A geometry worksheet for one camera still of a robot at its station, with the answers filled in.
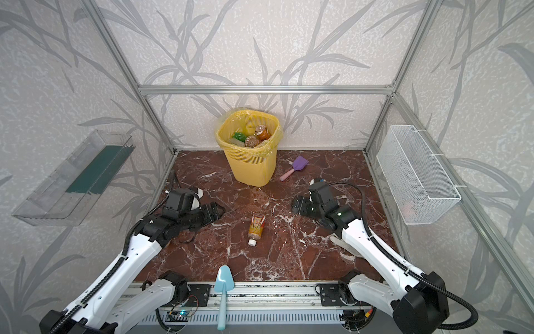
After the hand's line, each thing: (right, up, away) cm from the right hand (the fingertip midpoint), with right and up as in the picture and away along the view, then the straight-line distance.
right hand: (299, 195), depth 80 cm
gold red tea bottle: (-17, -14, +6) cm, 23 cm away
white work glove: (+20, -21, +5) cm, 30 cm away
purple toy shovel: (+3, +13, +33) cm, 36 cm away
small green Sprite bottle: (-27, +26, +19) cm, 42 cm away
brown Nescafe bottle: (-16, +27, +16) cm, 36 cm away
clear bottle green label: (-28, +23, +15) cm, 39 cm away
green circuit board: (-42, -40, -9) cm, 59 cm away
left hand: (-29, -4, -3) cm, 30 cm away
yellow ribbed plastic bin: (-19, +11, +10) cm, 25 cm away
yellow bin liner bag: (-25, +34, +20) cm, 47 cm away
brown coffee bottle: (-20, +22, +7) cm, 30 cm away
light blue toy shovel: (-28, -32, -4) cm, 43 cm away
